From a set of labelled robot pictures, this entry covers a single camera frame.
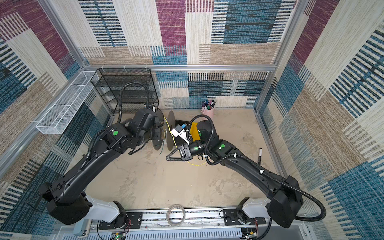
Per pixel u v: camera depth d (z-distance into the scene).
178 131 0.60
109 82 1.04
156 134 0.61
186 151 0.56
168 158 0.60
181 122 0.97
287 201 0.39
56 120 0.71
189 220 0.75
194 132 0.58
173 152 0.60
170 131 0.60
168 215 0.75
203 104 1.08
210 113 1.08
